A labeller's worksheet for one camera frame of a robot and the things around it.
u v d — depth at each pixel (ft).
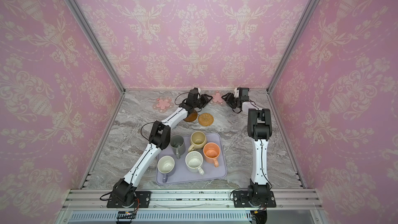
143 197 2.44
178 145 2.95
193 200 2.49
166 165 2.74
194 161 2.80
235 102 3.23
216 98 3.74
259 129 2.18
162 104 3.71
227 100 3.35
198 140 3.03
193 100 3.13
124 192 2.13
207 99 3.39
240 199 2.42
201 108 3.51
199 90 3.58
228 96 3.38
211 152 2.93
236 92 3.47
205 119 3.39
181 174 2.72
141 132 3.26
